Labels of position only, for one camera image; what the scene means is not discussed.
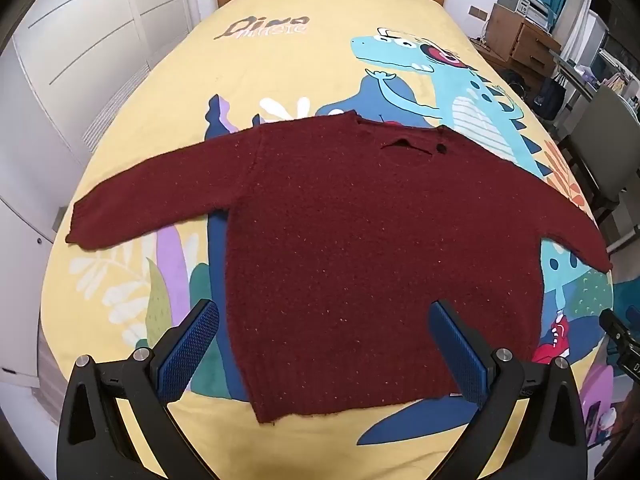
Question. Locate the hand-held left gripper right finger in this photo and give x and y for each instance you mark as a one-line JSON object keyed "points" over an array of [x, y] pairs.
{"points": [[457, 355]]}

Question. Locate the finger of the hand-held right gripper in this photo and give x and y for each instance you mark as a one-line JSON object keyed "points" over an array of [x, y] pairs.
{"points": [[612, 322]]}

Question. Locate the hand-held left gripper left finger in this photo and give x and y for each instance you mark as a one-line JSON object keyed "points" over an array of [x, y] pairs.
{"points": [[190, 350]]}

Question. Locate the dark red knit sweater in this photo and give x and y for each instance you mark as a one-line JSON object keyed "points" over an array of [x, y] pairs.
{"points": [[350, 240]]}

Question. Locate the teal bin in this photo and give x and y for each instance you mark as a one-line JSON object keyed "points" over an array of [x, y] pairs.
{"points": [[627, 295]]}

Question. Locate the grey green chair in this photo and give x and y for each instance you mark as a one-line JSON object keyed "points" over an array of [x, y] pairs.
{"points": [[600, 120]]}

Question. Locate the dark blue tote bag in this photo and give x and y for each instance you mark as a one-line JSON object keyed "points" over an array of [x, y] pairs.
{"points": [[550, 97]]}

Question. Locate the light glass top desk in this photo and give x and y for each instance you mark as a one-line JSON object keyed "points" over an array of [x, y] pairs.
{"points": [[580, 77]]}

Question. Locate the black backpack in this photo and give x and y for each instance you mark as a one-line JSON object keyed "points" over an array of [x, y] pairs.
{"points": [[517, 85]]}

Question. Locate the wooden drawer cabinet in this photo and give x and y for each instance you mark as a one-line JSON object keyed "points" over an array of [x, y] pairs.
{"points": [[530, 45]]}

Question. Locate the yellow dinosaur print bedspread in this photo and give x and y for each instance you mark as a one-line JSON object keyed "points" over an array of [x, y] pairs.
{"points": [[300, 70]]}

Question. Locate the grey white printer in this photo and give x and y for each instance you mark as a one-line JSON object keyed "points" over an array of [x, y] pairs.
{"points": [[517, 0]]}

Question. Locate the wall socket plate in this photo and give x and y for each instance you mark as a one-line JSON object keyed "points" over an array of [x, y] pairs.
{"points": [[478, 12]]}

